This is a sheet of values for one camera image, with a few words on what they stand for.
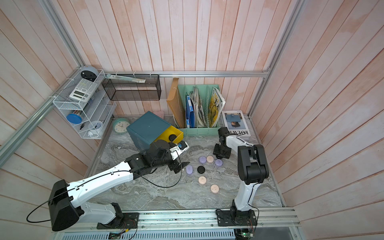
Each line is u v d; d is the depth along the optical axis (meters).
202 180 0.86
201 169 0.90
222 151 0.86
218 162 0.93
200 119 1.02
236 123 1.11
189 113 0.93
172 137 0.87
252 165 0.51
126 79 0.91
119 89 1.04
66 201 0.40
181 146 0.61
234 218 0.66
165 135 0.86
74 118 0.77
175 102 0.96
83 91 0.77
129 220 0.73
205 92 1.07
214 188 0.82
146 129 0.84
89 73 0.80
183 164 0.65
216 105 1.01
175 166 0.64
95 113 0.82
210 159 0.95
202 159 0.94
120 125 1.03
